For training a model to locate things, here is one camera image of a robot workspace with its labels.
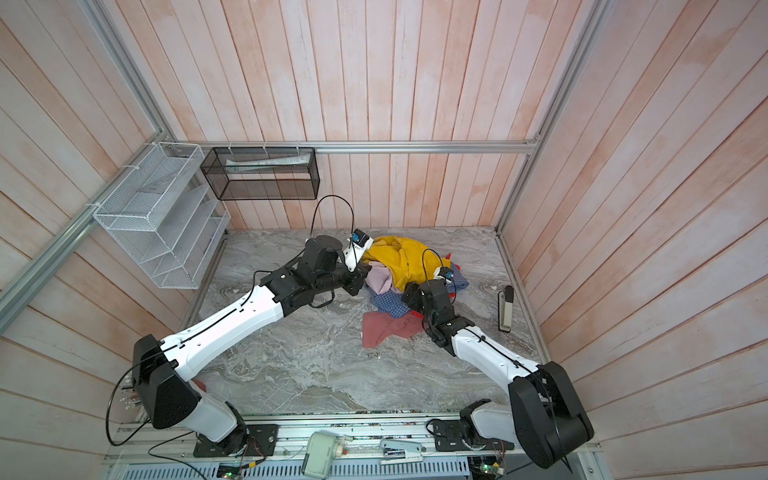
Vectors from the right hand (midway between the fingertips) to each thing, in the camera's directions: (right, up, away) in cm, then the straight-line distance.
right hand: (415, 288), depth 89 cm
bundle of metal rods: (-68, -23, -22) cm, 75 cm away
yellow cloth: (-3, +8, -3) cm, 9 cm away
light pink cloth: (-11, +4, -7) cm, 13 cm away
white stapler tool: (-6, -37, -18) cm, 42 cm away
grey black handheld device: (+30, -6, +7) cm, 32 cm away
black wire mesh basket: (-52, +39, +15) cm, 67 cm away
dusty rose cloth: (-11, -13, +7) cm, 19 cm away
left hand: (-14, +5, -13) cm, 20 cm away
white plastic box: (-24, -36, -20) cm, 48 cm away
